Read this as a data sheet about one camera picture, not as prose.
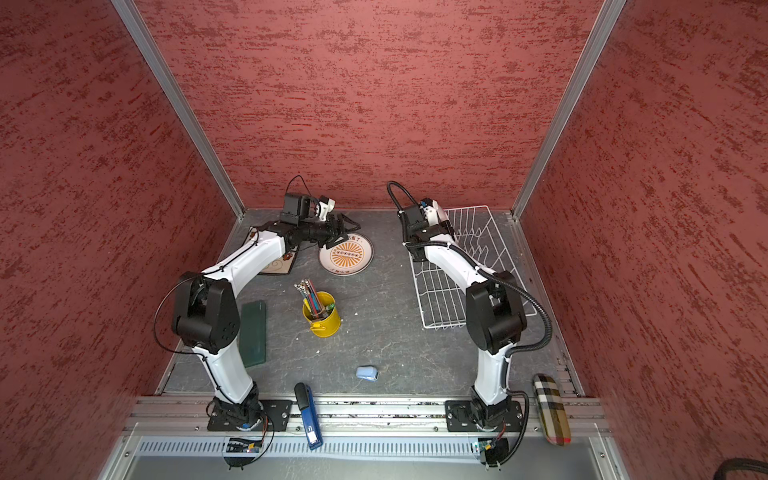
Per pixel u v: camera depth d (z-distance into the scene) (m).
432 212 0.83
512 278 0.50
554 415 0.73
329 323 0.82
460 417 0.74
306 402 0.73
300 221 0.72
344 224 0.81
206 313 0.49
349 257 1.06
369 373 0.78
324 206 0.87
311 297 0.81
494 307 0.51
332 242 0.82
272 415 0.74
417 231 0.71
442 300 0.92
